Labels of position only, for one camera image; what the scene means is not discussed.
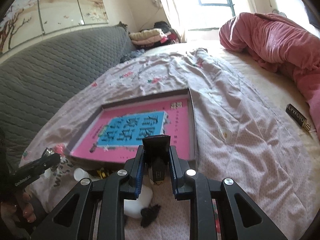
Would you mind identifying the white pill bottle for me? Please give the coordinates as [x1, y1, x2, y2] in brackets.
[73, 168, 90, 181]

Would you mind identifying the white earbuds case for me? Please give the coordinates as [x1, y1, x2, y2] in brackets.
[124, 185, 153, 219]

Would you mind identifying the person's left hand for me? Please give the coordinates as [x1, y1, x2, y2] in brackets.
[1, 192, 36, 231]

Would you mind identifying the yellow and black tape measure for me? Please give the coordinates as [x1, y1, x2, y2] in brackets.
[97, 168, 110, 179]

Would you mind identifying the grey cardboard box tray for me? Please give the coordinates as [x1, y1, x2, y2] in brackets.
[67, 87, 198, 165]

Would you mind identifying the strawberry print bed sheet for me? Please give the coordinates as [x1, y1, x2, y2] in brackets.
[21, 49, 319, 239]

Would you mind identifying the grey quilted sofa cover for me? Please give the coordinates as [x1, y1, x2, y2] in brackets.
[1, 25, 135, 169]

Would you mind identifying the black and gold comb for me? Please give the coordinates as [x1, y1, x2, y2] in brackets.
[285, 104, 311, 132]

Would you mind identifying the pile of folded clothes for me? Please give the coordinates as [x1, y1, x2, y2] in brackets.
[129, 21, 181, 49]

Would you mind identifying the pink quilt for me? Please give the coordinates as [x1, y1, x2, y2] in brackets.
[219, 12, 319, 131]

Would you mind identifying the floral wall panel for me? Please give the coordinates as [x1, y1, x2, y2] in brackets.
[1, 0, 108, 54]

